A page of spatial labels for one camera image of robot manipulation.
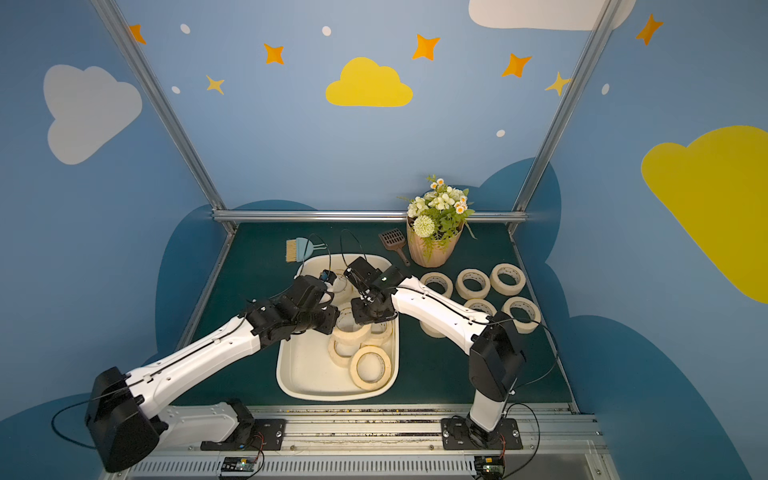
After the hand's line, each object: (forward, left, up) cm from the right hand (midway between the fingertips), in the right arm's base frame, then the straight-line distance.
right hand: (366, 313), depth 82 cm
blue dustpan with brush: (+33, +31, -13) cm, 47 cm away
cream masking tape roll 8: (-14, +2, -7) cm, 16 cm away
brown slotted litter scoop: (+39, -6, -11) cm, 41 cm away
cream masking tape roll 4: (+2, +6, +12) cm, 13 cm away
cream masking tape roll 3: (+11, -52, -11) cm, 54 cm away
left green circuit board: (-36, +28, -14) cm, 48 cm away
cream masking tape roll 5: (-8, +2, +3) cm, 9 cm away
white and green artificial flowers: (+26, -20, +13) cm, 35 cm away
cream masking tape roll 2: (+21, -35, -13) cm, 42 cm away
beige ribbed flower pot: (+22, -18, +1) cm, 29 cm away
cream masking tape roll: (+19, -45, -12) cm, 50 cm away
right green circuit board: (-32, -33, -16) cm, 49 cm away
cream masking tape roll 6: (-4, -3, -8) cm, 10 cm away
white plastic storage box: (-13, +17, -12) cm, 25 cm away
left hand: (0, +8, +3) cm, 8 cm away
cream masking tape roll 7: (-10, +6, -10) cm, 16 cm away
